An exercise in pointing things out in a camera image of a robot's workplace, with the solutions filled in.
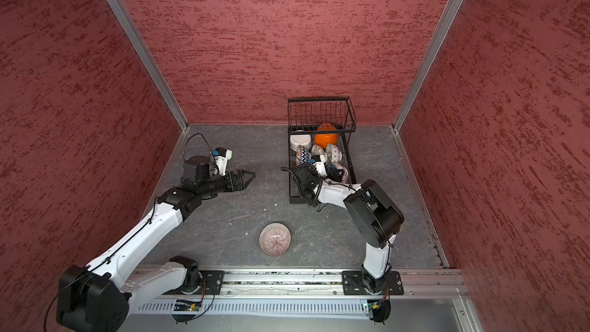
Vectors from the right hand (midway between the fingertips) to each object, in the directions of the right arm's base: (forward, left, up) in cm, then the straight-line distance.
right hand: (340, 176), depth 90 cm
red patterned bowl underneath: (+13, +8, +1) cm, 16 cm away
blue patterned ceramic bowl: (+3, +3, +3) cm, 5 cm away
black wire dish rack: (+43, +13, -5) cm, 45 cm away
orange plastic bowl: (+22, +4, -2) cm, 22 cm away
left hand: (-5, +36, +8) cm, 37 cm away
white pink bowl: (+22, +14, -2) cm, 26 cm away
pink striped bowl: (-21, +27, -9) cm, 35 cm away
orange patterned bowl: (+18, +17, -6) cm, 25 cm away
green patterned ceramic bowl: (+11, +2, 0) cm, 11 cm away
